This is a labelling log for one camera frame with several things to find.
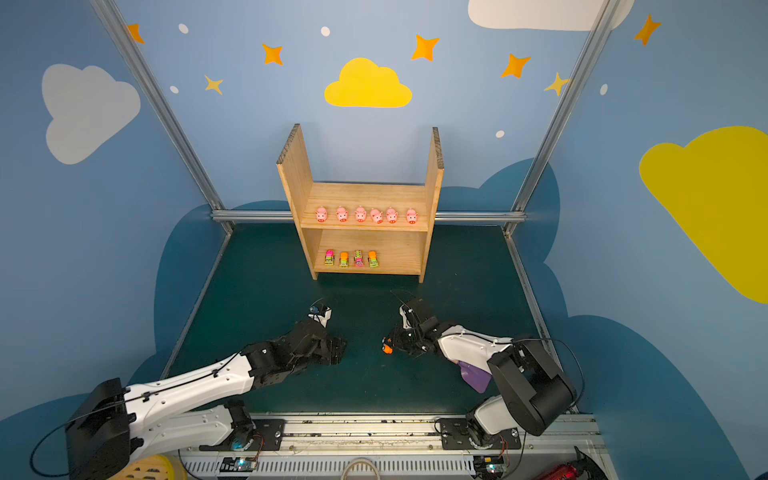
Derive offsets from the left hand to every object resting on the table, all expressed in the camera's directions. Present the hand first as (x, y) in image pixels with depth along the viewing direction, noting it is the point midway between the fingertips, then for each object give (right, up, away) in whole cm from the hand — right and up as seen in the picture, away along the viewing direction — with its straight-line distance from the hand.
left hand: (341, 343), depth 81 cm
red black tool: (+59, -26, -12) cm, 66 cm away
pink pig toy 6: (-6, +36, +3) cm, 37 cm away
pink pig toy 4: (+5, +36, +3) cm, 37 cm away
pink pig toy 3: (+10, +36, +3) cm, 37 cm away
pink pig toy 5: (0, +36, +3) cm, 36 cm away
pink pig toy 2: (+14, +36, +3) cm, 39 cm away
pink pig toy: (+20, +36, +3) cm, 41 cm away
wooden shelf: (+6, +32, +3) cm, 33 cm away
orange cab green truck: (-2, +23, +20) cm, 30 cm away
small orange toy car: (+13, -3, +6) cm, 14 cm away
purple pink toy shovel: (+38, -10, +2) cm, 39 cm away
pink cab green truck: (-7, +24, +20) cm, 32 cm away
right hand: (+13, -1, +7) cm, 15 cm away
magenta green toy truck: (+3, +23, +20) cm, 31 cm away
